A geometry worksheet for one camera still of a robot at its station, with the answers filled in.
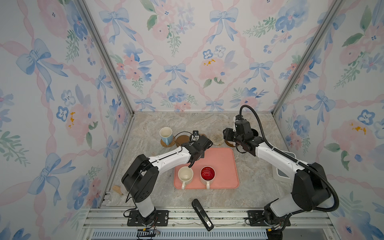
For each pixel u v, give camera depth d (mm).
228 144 1005
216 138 1044
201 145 676
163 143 1001
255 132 952
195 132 782
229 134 781
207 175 871
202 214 715
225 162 949
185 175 855
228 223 727
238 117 763
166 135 939
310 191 434
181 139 1036
